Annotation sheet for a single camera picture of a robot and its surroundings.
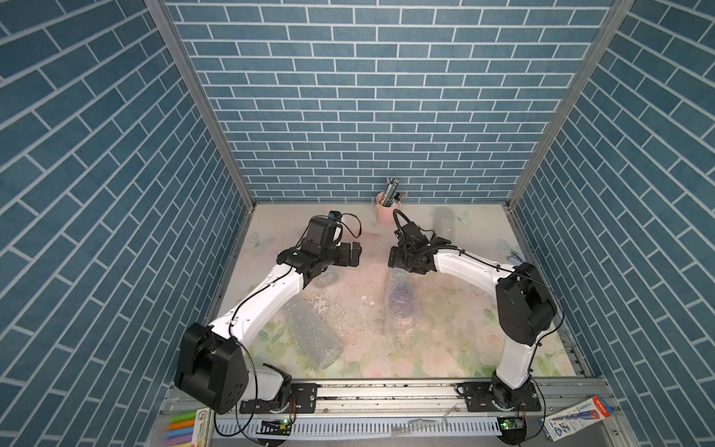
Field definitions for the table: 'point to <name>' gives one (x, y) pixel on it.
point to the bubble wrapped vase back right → (444, 223)
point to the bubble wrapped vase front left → (316, 343)
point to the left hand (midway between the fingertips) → (355, 248)
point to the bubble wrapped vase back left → (329, 277)
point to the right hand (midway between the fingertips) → (399, 262)
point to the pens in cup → (390, 196)
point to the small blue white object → (515, 259)
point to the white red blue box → (576, 417)
